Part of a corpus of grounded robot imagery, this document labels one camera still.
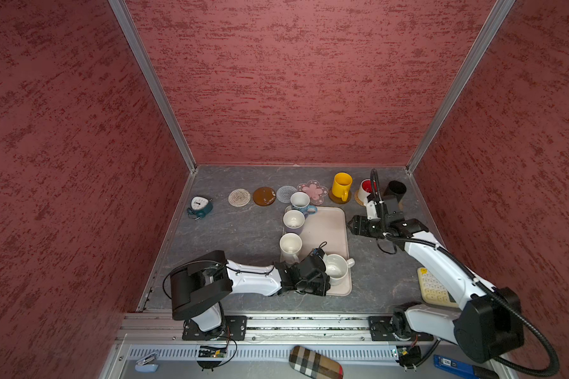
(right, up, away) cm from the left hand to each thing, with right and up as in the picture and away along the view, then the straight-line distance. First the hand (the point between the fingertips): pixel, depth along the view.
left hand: (329, 292), depth 79 cm
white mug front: (+3, +7, +5) cm, 9 cm away
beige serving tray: (+2, +18, +20) cm, 27 cm away
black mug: (+32, +36, +21) cm, 53 cm away
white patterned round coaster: (-38, +31, +28) cm, 56 cm away
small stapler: (-55, -15, -12) cm, 58 cm away
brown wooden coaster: (+8, +30, +26) cm, 41 cm away
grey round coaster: (-17, +34, +31) cm, 49 cm away
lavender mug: (-12, +22, +17) cm, 30 cm away
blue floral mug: (-9, +30, +19) cm, 37 cm away
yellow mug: (+10, +39, +27) cm, 48 cm away
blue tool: (+36, -16, -14) cm, 41 cm away
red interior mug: (+21, +35, +27) cm, 49 cm away
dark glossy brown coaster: (-26, +32, +29) cm, 51 cm away
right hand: (+10, +21, +5) cm, 24 cm away
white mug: (-14, +14, +10) cm, 22 cm away
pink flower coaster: (-2, +34, +31) cm, 46 cm away
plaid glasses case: (-6, -15, -14) cm, 21 cm away
